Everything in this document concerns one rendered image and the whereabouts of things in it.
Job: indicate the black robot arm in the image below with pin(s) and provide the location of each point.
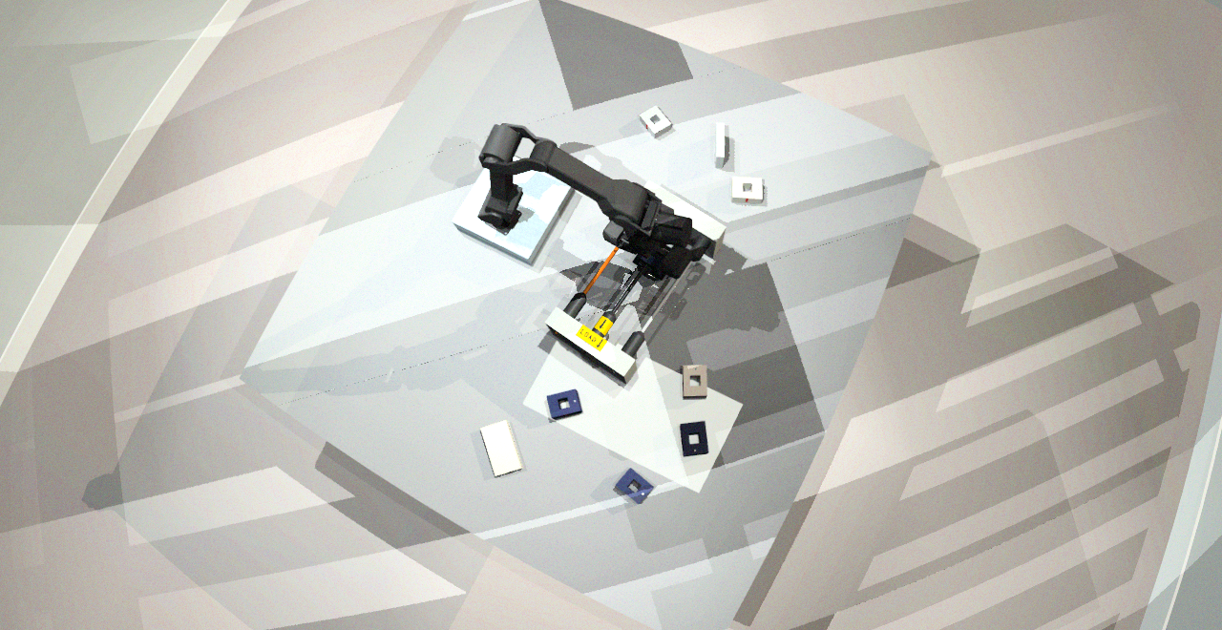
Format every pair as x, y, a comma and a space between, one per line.
628, 204

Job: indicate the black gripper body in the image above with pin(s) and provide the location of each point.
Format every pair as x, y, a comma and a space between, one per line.
676, 259

